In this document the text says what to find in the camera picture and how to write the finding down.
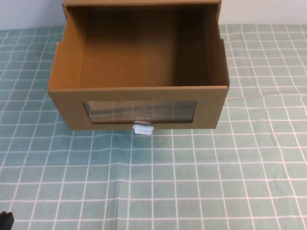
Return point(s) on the brown cardboard shoebox shell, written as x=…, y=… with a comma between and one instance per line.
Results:
x=120, y=26

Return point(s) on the brown cardboard drawer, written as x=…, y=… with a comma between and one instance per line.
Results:
x=185, y=89

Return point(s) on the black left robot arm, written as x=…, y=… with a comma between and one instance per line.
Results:
x=6, y=220

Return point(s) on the cyan checkered tablecloth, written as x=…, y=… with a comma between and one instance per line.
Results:
x=250, y=173

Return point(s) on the white drawer handle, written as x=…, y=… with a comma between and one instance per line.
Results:
x=142, y=128

